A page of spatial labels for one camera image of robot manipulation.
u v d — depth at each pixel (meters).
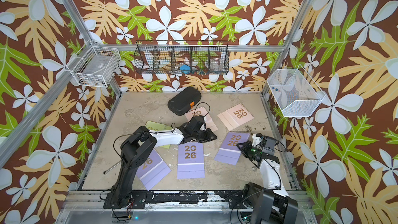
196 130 0.77
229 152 0.87
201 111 1.08
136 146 0.55
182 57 0.97
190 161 0.86
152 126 1.02
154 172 0.83
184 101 1.07
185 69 0.94
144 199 0.74
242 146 0.77
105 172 0.82
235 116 1.05
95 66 0.86
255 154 0.64
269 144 0.67
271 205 0.42
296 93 0.83
